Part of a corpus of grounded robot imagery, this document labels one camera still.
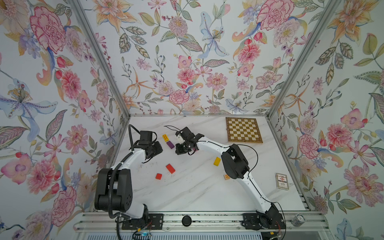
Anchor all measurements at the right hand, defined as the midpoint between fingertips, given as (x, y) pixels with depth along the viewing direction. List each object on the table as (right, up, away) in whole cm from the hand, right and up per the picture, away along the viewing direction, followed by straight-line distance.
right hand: (175, 150), depth 100 cm
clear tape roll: (+62, -30, -29) cm, 75 cm away
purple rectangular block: (-4, +3, +3) cm, 6 cm away
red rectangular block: (-2, -11, -8) cm, 13 cm away
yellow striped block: (-8, +8, +6) cm, 13 cm away
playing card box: (+63, -16, -14) cm, 66 cm away
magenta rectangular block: (+12, +4, -24) cm, 27 cm away
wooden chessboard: (+50, +13, +10) cm, 52 cm away
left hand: (-7, +3, -8) cm, 11 cm away
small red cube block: (-9, -14, -10) cm, 20 cm away
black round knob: (+8, -32, -26) cm, 42 cm away
